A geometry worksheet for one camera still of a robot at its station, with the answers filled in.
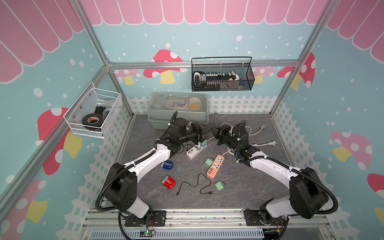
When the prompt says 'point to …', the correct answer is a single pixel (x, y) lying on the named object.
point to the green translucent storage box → (193, 106)
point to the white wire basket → (92, 100)
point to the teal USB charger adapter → (204, 143)
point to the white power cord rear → (262, 126)
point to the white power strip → (195, 151)
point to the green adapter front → (220, 185)
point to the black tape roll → (93, 119)
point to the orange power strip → (215, 166)
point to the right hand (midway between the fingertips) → (209, 124)
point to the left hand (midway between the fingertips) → (212, 130)
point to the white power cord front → (273, 143)
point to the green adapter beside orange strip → (209, 162)
